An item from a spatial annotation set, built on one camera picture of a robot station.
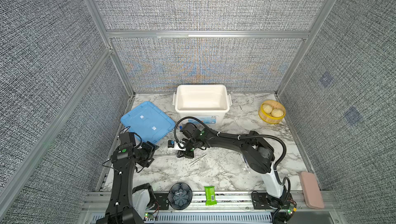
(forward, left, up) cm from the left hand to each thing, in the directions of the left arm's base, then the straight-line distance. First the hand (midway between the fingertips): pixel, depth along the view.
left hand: (157, 150), depth 80 cm
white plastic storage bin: (+36, -31, -6) cm, 48 cm away
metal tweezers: (-1, -24, -10) cm, 26 cm away
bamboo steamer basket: (+22, -69, -6) cm, 73 cm away
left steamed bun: (+27, -69, -3) cm, 75 cm away
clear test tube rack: (+5, -14, +15) cm, 21 cm away
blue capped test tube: (+2, +1, -10) cm, 11 cm away
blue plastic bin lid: (+25, +10, -10) cm, 29 cm away
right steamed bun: (+23, -74, -2) cm, 78 cm away
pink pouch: (-23, -76, -9) cm, 80 cm away
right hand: (+1, -10, -6) cm, 12 cm away
